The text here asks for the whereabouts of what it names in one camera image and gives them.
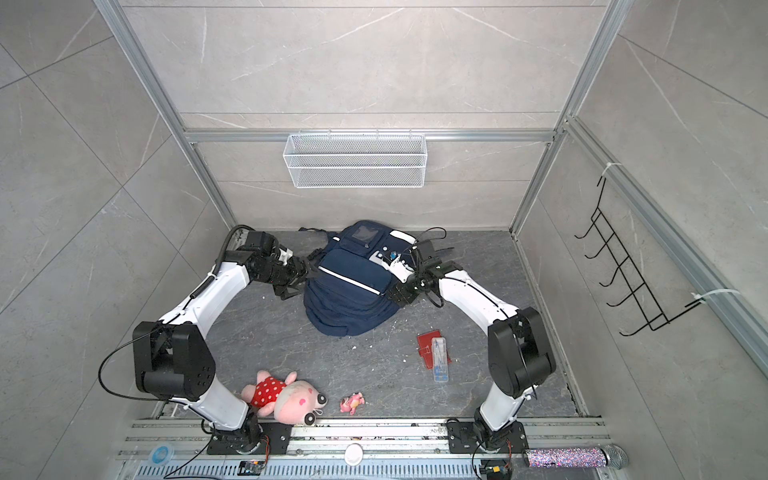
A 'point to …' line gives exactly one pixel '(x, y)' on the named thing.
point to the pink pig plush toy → (292, 402)
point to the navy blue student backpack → (345, 290)
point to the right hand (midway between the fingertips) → (398, 284)
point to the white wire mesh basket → (355, 161)
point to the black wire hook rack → (648, 302)
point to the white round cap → (353, 454)
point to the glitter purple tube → (609, 455)
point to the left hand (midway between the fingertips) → (314, 274)
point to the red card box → (425, 347)
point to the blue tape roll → (161, 455)
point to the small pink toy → (349, 403)
